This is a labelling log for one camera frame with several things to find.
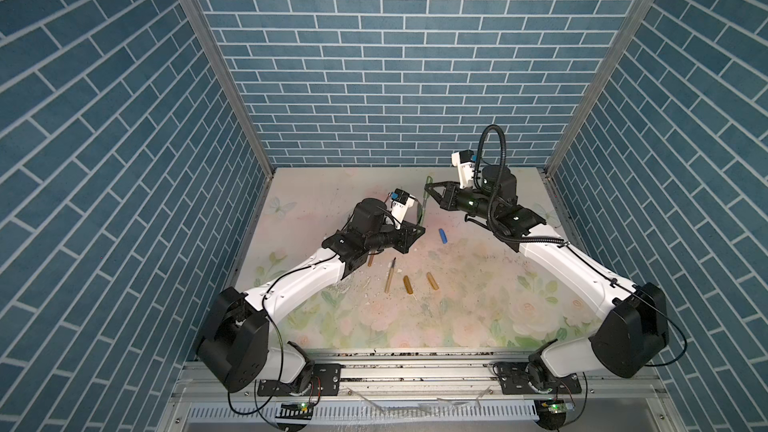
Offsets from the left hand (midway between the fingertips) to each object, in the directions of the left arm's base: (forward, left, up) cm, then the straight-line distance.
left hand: (423, 230), depth 77 cm
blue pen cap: (+12, -10, -22) cm, 27 cm away
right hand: (+7, 0, +10) cm, 12 cm away
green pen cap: (+9, -1, +10) cm, 13 cm away
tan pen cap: (-4, -4, -22) cm, 22 cm away
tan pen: (-2, +9, -22) cm, 23 cm away
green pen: (+22, -3, -21) cm, 31 cm away
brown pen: (+4, +15, -22) cm, 27 cm away
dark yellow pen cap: (-5, +3, -22) cm, 23 cm away
